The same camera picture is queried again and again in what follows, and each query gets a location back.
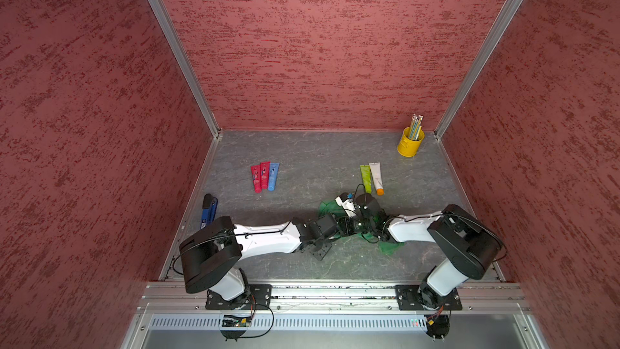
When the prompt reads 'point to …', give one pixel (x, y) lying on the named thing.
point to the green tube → (366, 177)
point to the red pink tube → (265, 170)
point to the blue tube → (272, 180)
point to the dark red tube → (255, 171)
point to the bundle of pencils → (415, 126)
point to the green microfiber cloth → (333, 208)
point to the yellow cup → (408, 147)
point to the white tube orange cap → (375, 168)
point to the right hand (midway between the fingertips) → (330, 233)
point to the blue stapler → (209, 207)
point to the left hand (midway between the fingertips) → (318, 248)
